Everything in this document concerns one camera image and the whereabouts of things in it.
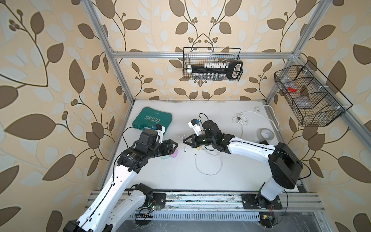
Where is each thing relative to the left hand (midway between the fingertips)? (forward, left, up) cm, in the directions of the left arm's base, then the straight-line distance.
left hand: (172, 143), depth 71 cm
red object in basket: (+29, -66, +12) cm, 73 cm away
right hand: (+5, -5, -6) cm, 9 cm away
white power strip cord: (+31, -48, -19) cm, 60 cm away
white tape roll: (+19, -61, -20) cm, 67 cm away
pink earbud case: (+4, 0, -21) cm, 22 cm away
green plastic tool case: (+31, +22, -17) cm, 42 cm away
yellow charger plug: (-1, -13, -4) cm, 14 cm away
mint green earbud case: (+3, +7, -23) cm, 24 cm away
